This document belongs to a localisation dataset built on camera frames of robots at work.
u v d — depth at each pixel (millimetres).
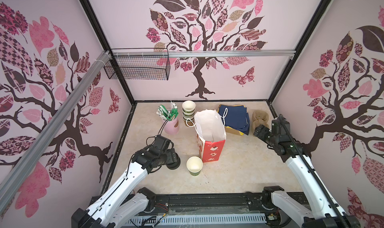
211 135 997
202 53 924
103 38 818
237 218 776
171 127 962
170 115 867
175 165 839
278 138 560
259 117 1053
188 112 912
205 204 746
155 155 552
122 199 442
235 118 1055
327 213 383
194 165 848
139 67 1220
